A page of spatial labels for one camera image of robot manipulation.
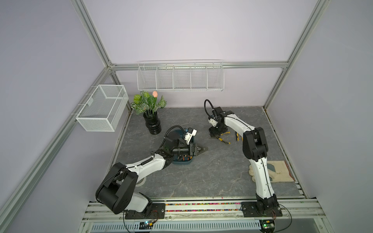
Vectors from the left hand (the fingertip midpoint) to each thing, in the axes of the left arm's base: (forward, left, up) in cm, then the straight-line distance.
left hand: (206, 150), depth 76 cm
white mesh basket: (+24, +58, +8) cm, 63 cm away
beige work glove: (-10, -46, -17) cm, 50 cm away
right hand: (+23, -11, -17) cm, 31 cm away
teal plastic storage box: (+4, +13, -17) cm, 22 cm away
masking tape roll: (-8, +37, -18) cm, 42 cm away
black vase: (+28, +33, -8) cm, 44 cm away
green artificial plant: (+31, +33, +6) cm, 46 cm away
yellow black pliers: (+18, -14, -18) cm, 29 cm away
